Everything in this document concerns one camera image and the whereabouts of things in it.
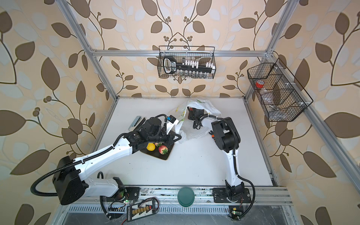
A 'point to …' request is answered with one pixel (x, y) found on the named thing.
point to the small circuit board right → (235, 214)
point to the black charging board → (139, 210)
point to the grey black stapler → (138, 122)
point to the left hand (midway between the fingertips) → (182, 137)
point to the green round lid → (185, 196)
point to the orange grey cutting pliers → (212, 133)
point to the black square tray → (156, 153)
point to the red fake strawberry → (163, 149)
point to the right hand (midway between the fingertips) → (193, 114)
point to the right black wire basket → (282, 96)
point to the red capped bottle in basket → (259, 84)
